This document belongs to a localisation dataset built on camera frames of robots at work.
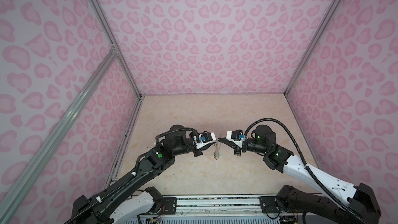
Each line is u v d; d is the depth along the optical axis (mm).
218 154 879
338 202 385
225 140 580
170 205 734
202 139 550
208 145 600
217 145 674
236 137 551
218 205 750
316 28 863
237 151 617
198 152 604
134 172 456
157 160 515
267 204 738
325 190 416
